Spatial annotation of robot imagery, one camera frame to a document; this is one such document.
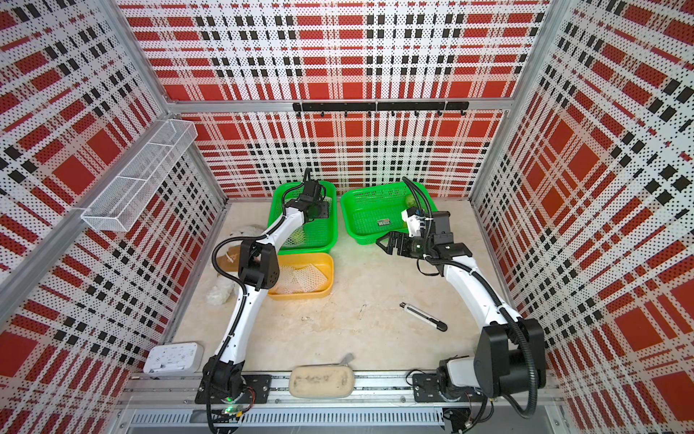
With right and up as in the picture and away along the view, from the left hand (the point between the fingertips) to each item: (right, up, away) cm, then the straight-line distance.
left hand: (325, 206), depth 112 cm
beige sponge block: (+9, -50, -40) cm, 65 cm away
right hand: (+24, -14, -30) cm, 41 cm away
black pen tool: (+36, -38, -26) cm, 58 cm away
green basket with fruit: (+19, -2, +5) cm, 20 cm away
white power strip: (-38, -46, -36) cm, 70 cm away
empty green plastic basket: (-3, -12, -4) cm, 13 cm away
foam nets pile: (-6, -27, -20) cm, 34 cm away
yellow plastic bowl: (+2, -21, -16) cm, 26 cm away
